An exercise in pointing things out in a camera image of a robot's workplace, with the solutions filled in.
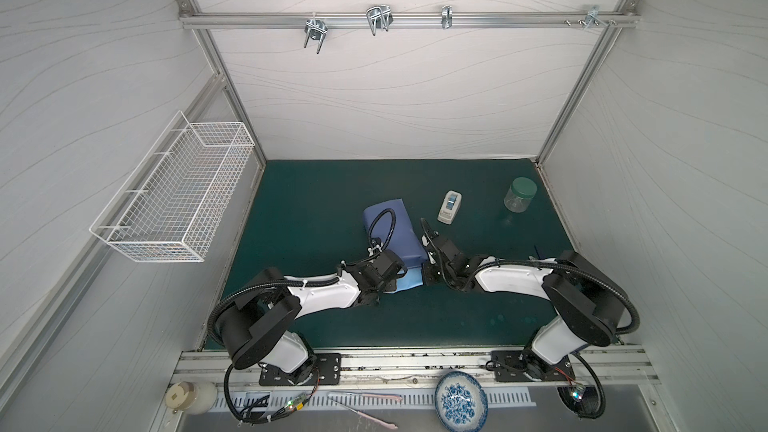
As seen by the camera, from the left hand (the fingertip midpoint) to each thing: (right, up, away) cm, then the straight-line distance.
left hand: (392, 270), depth 89 cm
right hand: (+11, +3, +2) cm, 11 cm away
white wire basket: (-53, +23, -21) cm, 61 cm away
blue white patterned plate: (+16, -25, -20) cm, 36 cm away
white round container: (-43, -20, -26) cm, 54 cm away
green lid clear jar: (+44, +23, +11) cm, 51 cm away
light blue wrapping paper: (-1, +17, -19) cm, 25 cm away
